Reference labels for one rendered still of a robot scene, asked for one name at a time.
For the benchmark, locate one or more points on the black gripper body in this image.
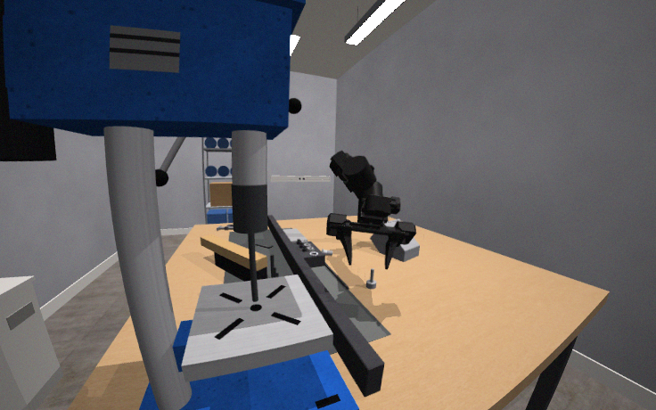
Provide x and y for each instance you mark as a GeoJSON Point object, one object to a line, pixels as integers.
{"type": "Point", "coordinates": [368, 224]}

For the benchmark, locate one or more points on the grey flanged peg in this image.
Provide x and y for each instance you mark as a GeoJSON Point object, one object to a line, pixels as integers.
{"type": "Point", "coordinates": [371, 283]}

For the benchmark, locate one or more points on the black long square bar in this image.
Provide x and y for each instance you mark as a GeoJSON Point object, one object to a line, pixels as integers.
{"type": "Point", "coordinates": [363, 363]}

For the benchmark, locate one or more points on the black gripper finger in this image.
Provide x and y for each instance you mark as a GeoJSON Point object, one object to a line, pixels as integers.
{"type": "Point", "coordinates": [344, 235]}
{"type": "Point", "coordinates": [394, 241]}

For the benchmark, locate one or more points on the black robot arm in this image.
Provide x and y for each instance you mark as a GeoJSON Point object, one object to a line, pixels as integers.
{"type": "Point", "coordinates": [358, 175]}

